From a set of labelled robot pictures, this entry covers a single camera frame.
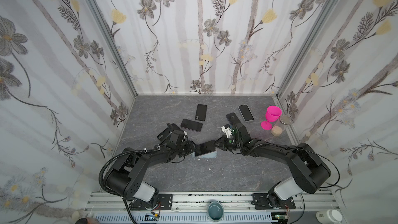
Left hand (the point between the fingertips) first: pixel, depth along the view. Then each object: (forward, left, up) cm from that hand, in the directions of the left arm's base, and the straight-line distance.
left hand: (194, 144), depth 90 cm
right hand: (-2, -8, +8) cm, 11 cm away
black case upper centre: (+27, -5, -5) cm, 28 cm away
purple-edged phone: (+17, +1, -5) cm, 18 cm away
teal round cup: (-33, -10, -2) cm, 35 cm away
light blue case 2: (+26, -41, -3) cm, 49 cm away
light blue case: (-6, -9, -2) cm, 11 cm away
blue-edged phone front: (+26, -38, -4) cm, 46 cm away
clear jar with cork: (+11, -56, +3) cm, 57 cm away
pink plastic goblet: (+11, -46, +13) cm, 49 cm away
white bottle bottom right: (-38, -56, +7) cm, 68 cm away
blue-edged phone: (+16, -26, +2) cm, 30 cm away
